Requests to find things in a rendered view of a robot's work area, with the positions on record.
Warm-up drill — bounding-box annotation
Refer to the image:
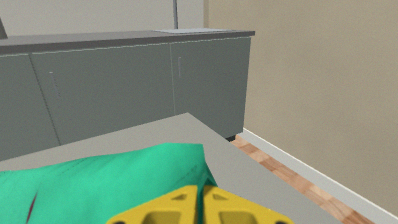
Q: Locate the green pillowcase with star pattern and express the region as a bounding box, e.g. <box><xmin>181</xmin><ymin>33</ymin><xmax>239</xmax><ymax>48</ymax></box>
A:
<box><xmin>0</xmin><ymin>143</ymin><xmax>218</xmax><ymax>224</ymax></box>

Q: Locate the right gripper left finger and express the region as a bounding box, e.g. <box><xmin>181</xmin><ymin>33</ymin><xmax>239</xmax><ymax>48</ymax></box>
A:
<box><xmin>106</xmin><ymin>185</ymin><xmax>198</xmax><ymax>224</ymax></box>

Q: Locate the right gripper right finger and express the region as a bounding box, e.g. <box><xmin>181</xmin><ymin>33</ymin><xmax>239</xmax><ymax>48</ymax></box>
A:
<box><xmin>203</xmin><ymin>185</ymin><xmax>295</xmax><ymax>224</ymax></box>

